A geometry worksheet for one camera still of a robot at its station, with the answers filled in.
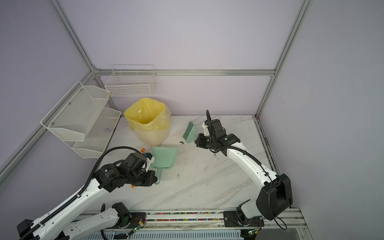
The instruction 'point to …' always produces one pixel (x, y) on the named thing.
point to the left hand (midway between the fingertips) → (155, 181)
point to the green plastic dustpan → (165, 158)
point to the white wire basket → (127, 82)
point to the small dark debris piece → (181, 142)
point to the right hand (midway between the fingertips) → (193, 141)
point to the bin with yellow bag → (150, 120)
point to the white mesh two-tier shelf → (81, 120)
